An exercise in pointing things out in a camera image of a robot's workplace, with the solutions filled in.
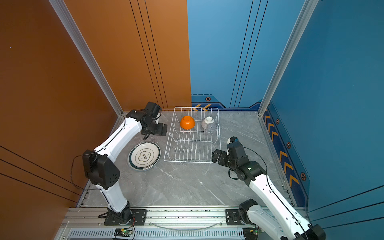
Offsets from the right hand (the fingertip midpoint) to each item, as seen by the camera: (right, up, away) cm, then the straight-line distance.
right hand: (217, 155), depth 78 cm
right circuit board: (+15, -36, -7) cm, 40 cm away
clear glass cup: (-1, +14, +22) cm, 26 cm away
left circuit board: (-47, -35, -7) cm, 59 cm away
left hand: (-33, +13, +9) cm, 36 cm away
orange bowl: (-18, +18, +28) cm, 38 cm away
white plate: (-44, -3, +15) cm, 47 cm away
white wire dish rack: (-12, +10, +26) cm, 30 cm away
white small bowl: (-2, +20, +27) cm, 34 cm away
